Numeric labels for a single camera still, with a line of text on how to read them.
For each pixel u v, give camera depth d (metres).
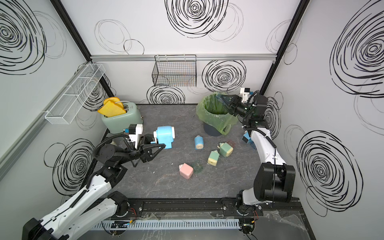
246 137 0.95
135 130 0.53
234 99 0.68
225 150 0.87
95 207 0.57
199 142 0.90
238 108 0.68
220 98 0.74
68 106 0.74
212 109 1.02
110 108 0.91
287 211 0.74
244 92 0.71
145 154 0.54
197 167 0.87
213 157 0.85
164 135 0.55
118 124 0.95
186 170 0.80
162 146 0.56
